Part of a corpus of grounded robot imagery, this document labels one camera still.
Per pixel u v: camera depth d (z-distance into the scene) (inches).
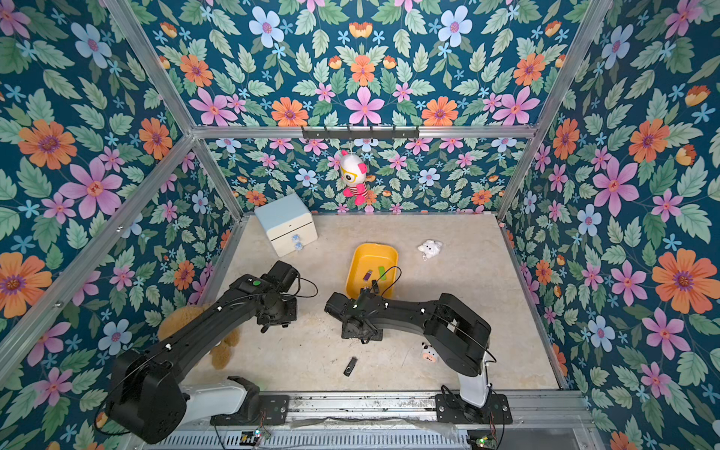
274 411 29.0
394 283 39.1
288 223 38.6
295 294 27.8
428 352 32.2
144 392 15.9
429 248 41.1
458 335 18.0
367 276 39.8
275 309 25.8
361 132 37.0
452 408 29.0
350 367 31.7
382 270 40.7
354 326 24.2
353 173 38.2
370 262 41.6
